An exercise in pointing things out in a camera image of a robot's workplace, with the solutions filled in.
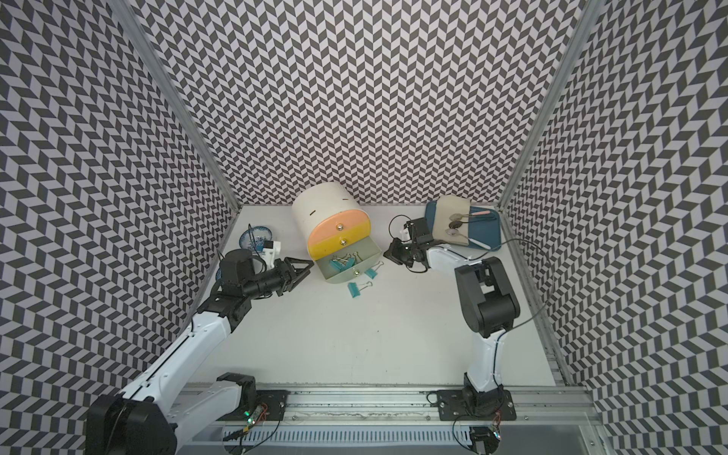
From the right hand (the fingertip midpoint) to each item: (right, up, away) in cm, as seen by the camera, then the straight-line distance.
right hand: (384, 257), depth 96 cm
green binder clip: (-15, -3, +1) cm, 16 cm away
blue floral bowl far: (-50, +6, +13) cm, 52 cm away
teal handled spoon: (+30, +12, +14) cm, 35 cm away
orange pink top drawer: (-15, +11, -10) cm, 21 cm away
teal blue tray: (+40, +8, +12) cm, 43 cm away
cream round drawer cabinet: (-22, +19, -7) cm, 30 cm away
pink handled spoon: (+31, +15, +18) cm, 39 cm away
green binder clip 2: (-14, -2, +2) cm, 14 cm away
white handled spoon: (+28, +8, +12) cm, 32 cm away
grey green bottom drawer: (-5, +2, -1) cm, 6 cm away
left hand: (-20, -2, -19) cm, 28 cm away
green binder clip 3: (-11, -1, +3) cm, 11 cm away
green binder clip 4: (-10, -11, -1) cm, 15 cm away
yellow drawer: (-15, +6, -5) cm, 16 cm away
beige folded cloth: (+27, +20, +20) cm, 39 cm away
